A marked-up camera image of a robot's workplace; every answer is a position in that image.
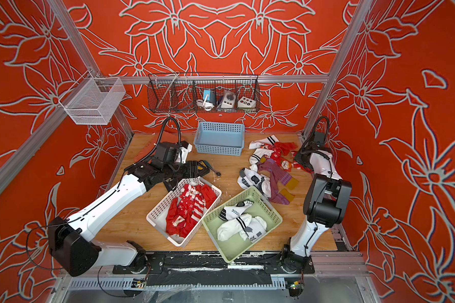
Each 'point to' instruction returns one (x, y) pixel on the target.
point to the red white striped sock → (198, 208)
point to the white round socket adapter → (229, 100)
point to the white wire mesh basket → (93, 100)
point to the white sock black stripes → (230, 228)
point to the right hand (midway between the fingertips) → (297, 156)
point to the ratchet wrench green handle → (218, 173)
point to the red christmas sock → (208, 194)
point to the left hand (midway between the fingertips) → (201, 167)
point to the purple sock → (278, 175)
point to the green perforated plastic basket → (237, 249)
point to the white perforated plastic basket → (184, 191)
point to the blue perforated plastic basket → (220, 138)
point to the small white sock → (255, 230)
